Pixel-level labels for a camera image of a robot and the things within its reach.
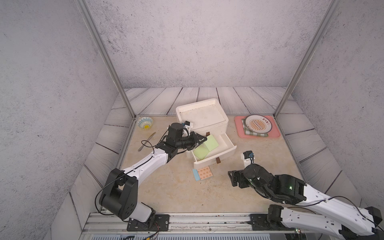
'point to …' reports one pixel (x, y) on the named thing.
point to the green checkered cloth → (247, 132)
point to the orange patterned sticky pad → (204, 173)
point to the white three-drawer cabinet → (207, 116)
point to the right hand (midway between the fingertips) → (236, 173)
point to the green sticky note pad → (211, 143)
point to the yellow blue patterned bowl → (145, 122)
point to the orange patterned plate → (259, 123)
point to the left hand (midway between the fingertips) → (208, 139)
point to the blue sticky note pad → (196, 175)
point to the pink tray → (274, 132)
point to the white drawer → (225, 149)
